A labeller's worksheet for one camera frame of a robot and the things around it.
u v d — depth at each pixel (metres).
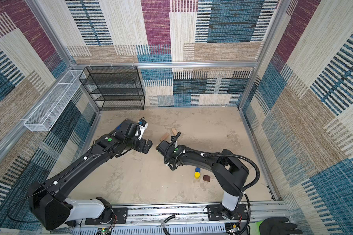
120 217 0.73
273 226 0.69
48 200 0.38
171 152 0.67
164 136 1.02
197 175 0.85
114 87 1.10
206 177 0.83
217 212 0.73
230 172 0.46
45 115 0.71
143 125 0.69
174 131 1.05
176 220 0.73
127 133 0.59
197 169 0.88
